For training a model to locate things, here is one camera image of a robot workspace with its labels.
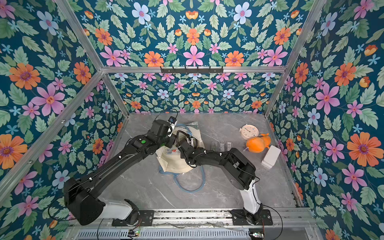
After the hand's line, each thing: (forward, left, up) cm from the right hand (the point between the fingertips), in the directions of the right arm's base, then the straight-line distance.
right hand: (189, 147), depth 95 cm
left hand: (-3, +6, +18) cm, 20 cm away
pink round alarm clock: (+17, -41, -3) cm, 45 cm away
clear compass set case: (+3, -22, -3) cm, 22 cm away
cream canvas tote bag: (-8, +11, -3) cm, 13 cm away
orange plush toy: (+1, -44, +2) cm, 44 cm away
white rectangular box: (-4, -52, -3) cm, 53 cm away
